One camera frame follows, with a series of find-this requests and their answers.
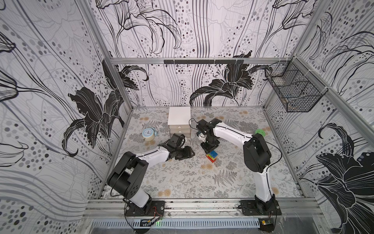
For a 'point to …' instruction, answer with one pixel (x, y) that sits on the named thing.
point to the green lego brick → (210, 156)
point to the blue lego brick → (214, 154)
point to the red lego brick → (210, 159)
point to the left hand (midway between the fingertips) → (192, 157)
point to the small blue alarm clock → (148, 134)
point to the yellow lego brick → (214, 159)
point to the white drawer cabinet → (179, 120)
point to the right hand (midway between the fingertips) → (209, 149)
